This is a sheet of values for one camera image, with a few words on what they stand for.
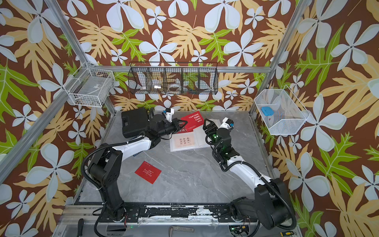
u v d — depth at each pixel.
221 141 0.60
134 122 1.05
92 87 0.86
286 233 0.68
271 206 0.41
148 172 0.89
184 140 1.02
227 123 0.72
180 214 0.75
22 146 0.54
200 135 1.05
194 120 0.88
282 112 0.84
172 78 0.98
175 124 0.77
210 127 0.72
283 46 0.82
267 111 0.85
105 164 0.49
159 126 0.69
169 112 0.82
